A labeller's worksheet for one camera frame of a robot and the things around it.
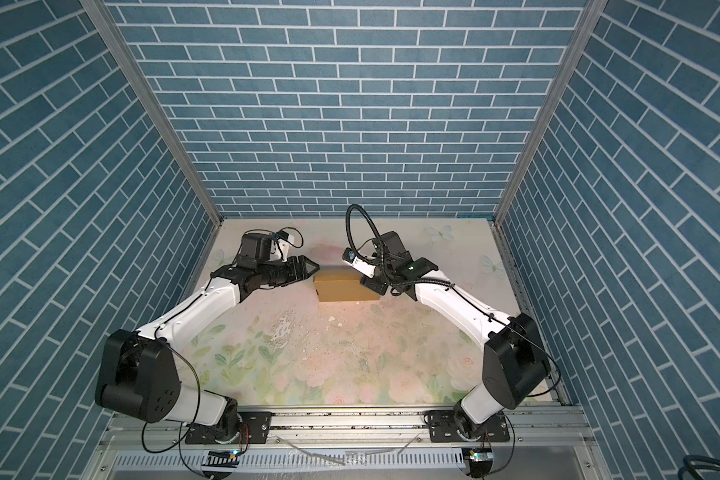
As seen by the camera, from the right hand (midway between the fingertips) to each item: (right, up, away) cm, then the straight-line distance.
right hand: (365, 265), depth 85 cm
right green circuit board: (+29, -47, -11) cm, 56 cm away
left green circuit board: (-33, -47, -12) cm, 59 cm away
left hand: (-15, -1, 0) cm, 15 cm away
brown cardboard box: (-7, -6, +2) cm, 9 cm away
